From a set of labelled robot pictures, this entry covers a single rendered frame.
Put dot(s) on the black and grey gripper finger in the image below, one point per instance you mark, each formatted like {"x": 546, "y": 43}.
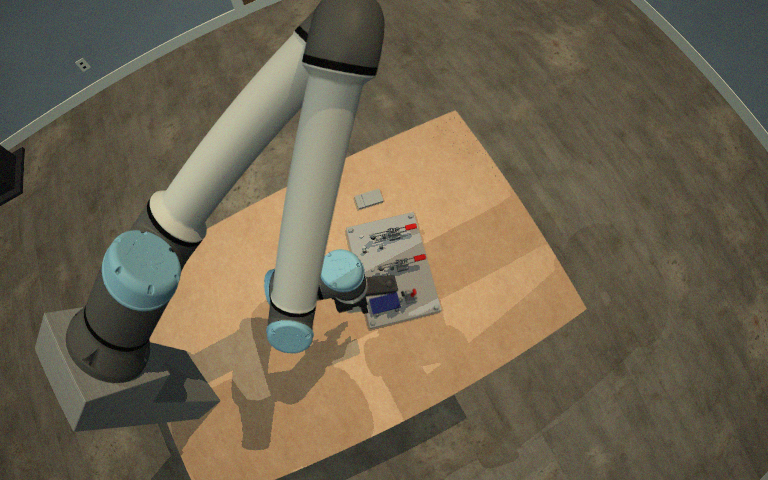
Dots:
{"x": 358, "y": 309}

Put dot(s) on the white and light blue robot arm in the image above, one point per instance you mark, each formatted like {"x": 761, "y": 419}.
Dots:
{"x": 140, "y": 273}

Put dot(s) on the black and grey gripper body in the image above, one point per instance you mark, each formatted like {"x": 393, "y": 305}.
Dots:
{"x": 342, "y": 307}

